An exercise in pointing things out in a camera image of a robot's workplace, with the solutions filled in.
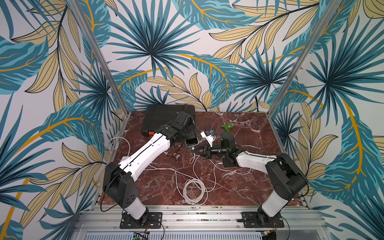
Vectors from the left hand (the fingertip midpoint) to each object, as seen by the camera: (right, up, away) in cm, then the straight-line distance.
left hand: (192, 134), depth 81 cm
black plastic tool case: (-27, +12, +27) cm, 40 cm away
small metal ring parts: (-9, -15, +12) cm, 21 cm away
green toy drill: (+28, +5, +29) cm, 40 cm away
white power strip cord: (-53, -6, +20) cm, 57 cm away
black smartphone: (0, -4, -4) cm, 6 cm away
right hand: (-3, -13, -4) cm, 14 cm away
